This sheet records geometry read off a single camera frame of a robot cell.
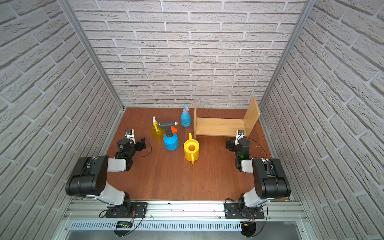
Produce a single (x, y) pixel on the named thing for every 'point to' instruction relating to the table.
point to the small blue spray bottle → (186, 118)
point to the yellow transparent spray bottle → (157, 133)
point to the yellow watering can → (191, 149)
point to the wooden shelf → (203, 126)
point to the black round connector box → (248, 228)
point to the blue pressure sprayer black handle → (171, 140)
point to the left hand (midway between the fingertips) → (134, 135)
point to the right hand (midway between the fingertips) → (232, 137)
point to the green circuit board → (124, 224)
